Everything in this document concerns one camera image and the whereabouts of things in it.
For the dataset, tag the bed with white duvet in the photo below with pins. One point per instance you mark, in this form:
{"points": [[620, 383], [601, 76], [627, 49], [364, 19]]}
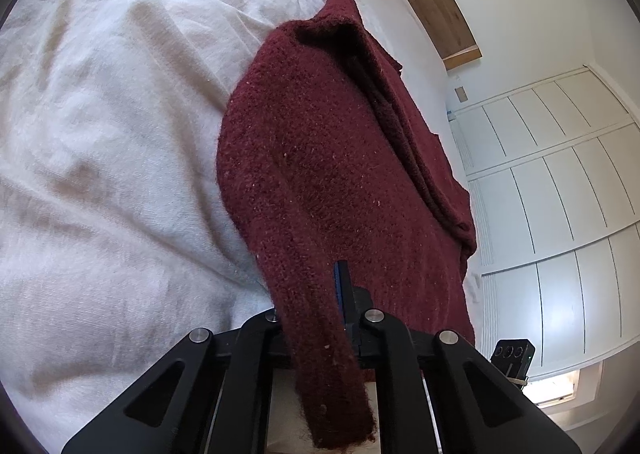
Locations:
{"points": [[100, 133]]}

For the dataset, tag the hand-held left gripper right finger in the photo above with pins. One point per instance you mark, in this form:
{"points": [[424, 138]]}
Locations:
{"points": [[341, 294]]}

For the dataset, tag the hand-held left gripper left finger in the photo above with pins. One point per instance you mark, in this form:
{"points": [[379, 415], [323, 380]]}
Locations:
{"points": [[255, 334]]}

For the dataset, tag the dark red knitted sweater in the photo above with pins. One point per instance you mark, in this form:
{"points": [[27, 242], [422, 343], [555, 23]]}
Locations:
{"points": [[310, 173]]}

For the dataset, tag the wall socket plate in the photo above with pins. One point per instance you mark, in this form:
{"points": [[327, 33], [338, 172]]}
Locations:
{"points": [[461, 93]]}

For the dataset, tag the white wardrobe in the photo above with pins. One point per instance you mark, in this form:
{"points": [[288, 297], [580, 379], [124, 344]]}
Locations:
{"points": [[550, 194]]}

